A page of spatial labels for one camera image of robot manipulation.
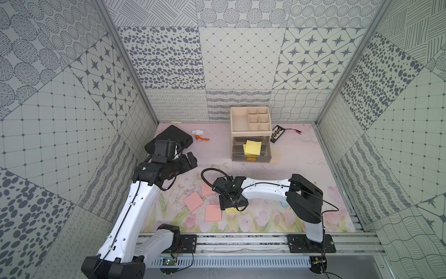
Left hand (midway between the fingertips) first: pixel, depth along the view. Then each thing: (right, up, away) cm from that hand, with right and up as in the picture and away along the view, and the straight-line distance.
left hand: (192, 163), depth 73 cm
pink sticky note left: (-3, -21, +14) cm, 26 cm away
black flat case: (-21, +14, +38) cm, 46 cm away
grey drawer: (+21, +5, +13) cm, 25 cm away
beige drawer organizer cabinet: (+26, +19, +12) cm, 34 cm away
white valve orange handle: (-5, +14, +39) cm, 42 cm away
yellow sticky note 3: (+24, +5, +13) cm, 27 cm away
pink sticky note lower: (+8, -25, +9) cm, 28 cm away
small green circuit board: (-10, -41, -1) cm, 42 cm away
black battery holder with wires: (+49, +15, +41) cm, 66 cm away
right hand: (+17, -23, +12) cm, 31 cm away
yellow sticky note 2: (+28, +6, +13) cm, 31 cm away
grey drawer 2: (+22, +10, +17) cm, 29 cm away
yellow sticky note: (+17, -22, +4) cm, 28 cm away
